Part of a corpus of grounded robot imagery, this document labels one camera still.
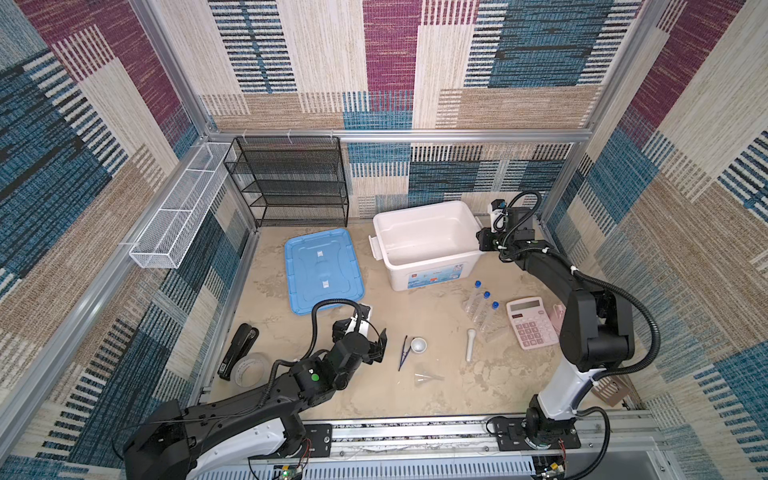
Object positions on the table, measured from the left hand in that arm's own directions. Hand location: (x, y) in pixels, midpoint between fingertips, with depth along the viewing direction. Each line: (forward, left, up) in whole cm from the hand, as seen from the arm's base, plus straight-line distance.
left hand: (371, 323), depth 80 cm
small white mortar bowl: (-2, -13, -11) cm, 18 cm away
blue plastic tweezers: (-5, -9, -13) cm, 16 cm away
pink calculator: (+4, -48, -10) cm, 49 cm away
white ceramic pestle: (+2, -29, -11) cm, 31 cm away
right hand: (+27, -34, +3) cm, 43 cm away
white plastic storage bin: (+38, -20, -14) cm, 45 cm away
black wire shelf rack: (+53, +29, +5) cm, 61 cm away
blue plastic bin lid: (+29, +18, -14) cm, 37 cm away
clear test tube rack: (+3, -33, -6) cm, 34 cm away
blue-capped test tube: (+9, -29, +3) cm, 31 cm away
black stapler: (-1, +38, -12) cm, 40 cm away
